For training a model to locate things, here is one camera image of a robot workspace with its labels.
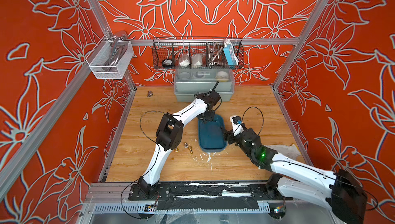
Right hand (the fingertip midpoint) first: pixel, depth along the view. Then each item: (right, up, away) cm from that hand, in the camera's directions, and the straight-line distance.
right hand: (224, 124), depth 78 cm
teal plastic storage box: (-5, -9, +10) cm, 14 cm away
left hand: (-7, +2, +18) cm, 19 cm away
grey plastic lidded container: (-19, +24, +18) cm, 35 cm away
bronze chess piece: (-18, -16, +8) cm, 25 cm away
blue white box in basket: (+7, +37, +10) cm, 39 cm away
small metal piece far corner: (-50, +17, +36) cm, 64 cm away
